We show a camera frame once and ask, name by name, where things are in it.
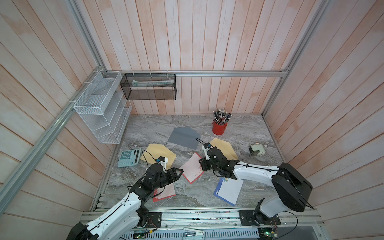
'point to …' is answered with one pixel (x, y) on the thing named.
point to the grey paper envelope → (185, 136)
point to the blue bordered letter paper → (227, 190)
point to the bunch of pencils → (221, 116)
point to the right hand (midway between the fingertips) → (199, 160)
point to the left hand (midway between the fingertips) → (180, 174)
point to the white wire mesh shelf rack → (106, 110)
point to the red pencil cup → (219, 129)
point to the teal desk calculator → (129, 157)
